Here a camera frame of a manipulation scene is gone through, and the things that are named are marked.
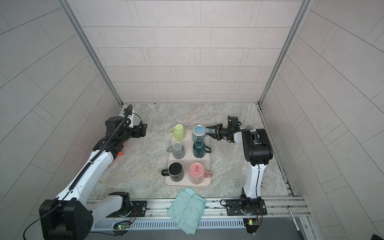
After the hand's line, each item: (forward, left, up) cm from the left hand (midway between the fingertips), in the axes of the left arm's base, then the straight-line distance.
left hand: (143, 121), depth 80 cm
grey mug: (-11, -18, -12) cm, 25 cm away
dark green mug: (-11, -31, -11) cm, 34 cm away
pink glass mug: (-24, -30, -9) cm, 39 cm away
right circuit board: (-44, -55, -20) cm, 73 cm away
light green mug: (+1, -18, -12) cm, 22 cm away
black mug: (-23, -18, -11) cm, 31 cm away
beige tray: (-15, -24, -20) cm, 35 cm away
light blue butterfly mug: (-1, -30, -10) cm, 32 cm away
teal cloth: (-38, -25, -18) cm, 49 cm away
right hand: (+4, -36, -14) cm, 39 cm away
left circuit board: (-46, +3, -16) cm, 49 cm away
